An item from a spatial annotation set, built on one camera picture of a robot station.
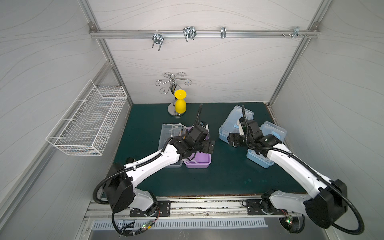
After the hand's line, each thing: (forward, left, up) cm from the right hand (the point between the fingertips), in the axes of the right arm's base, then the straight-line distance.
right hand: (234, 137), depth 82 cm
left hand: (-5, +17, +1) cm, 17 cm away
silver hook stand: (+32, +38, +11) cm, 50 cm away
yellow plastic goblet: (+23, +33, +2) cm, 40 cm away
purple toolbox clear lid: (+11, +41, -11) cm, 44 cm away
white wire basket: (-8, +72, +15) cm, 74 cm away
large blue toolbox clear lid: (+13, -24, -9) cm, 29 cm away
